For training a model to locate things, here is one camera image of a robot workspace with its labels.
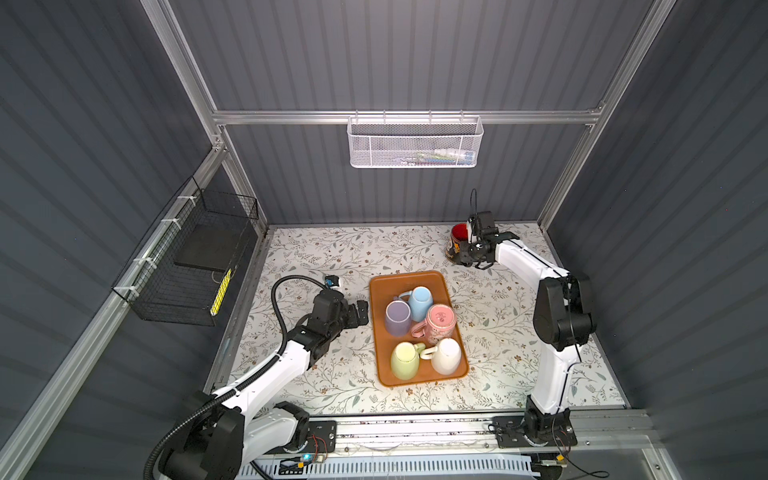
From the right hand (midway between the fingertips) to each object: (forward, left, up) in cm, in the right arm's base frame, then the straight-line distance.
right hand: (471, 252), depth 99 cm
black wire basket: (-22, +78, +20) cm, 84 cm away
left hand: (-21, +38, +2) cm, 43 cm away
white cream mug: (-36, +13, 0) cm, 38 cm away
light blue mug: (-18, +18, 0) cm, 26 cm away
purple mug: (-24, +25, 0) cm, 35 cm away
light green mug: (-37, +23, +1) cm, 44 cm away
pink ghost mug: (-27, +13, +1) cm, 30 cm away
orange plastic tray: (-8, +29, -10) cm, 32 cm away
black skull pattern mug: (+6, +4, +3) cm, 8 cm away
